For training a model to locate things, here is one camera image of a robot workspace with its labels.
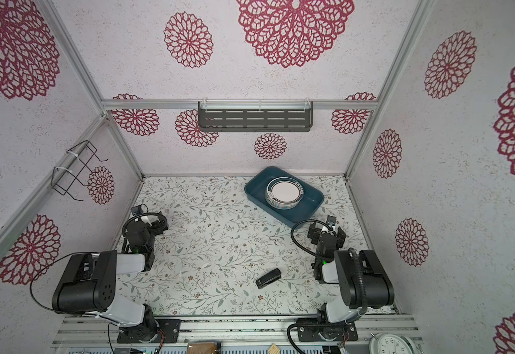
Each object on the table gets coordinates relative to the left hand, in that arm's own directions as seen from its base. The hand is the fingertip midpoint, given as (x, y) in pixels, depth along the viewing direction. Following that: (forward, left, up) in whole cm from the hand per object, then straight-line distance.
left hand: (150, 219), depth 93 cm
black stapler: (-22, -51, -6) cm, 56 cm away
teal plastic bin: (+23, -45, -6) cm, 51 cm away
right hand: (-3, -75, +1) cm, 75 cm away
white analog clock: (-45, -86, -5) cm, 97 cm away
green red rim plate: (+17, -59, -4) cm, 61 cm away
